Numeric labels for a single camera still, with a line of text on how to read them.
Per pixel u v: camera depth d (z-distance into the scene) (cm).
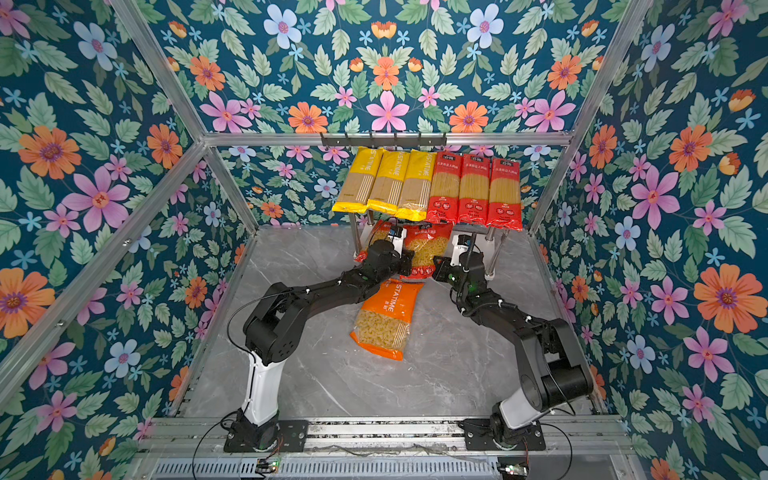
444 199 76
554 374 45
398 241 84
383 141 91
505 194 78
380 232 103
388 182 81
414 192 79
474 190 78
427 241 93
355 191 78
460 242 80
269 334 53
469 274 68
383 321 90
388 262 78
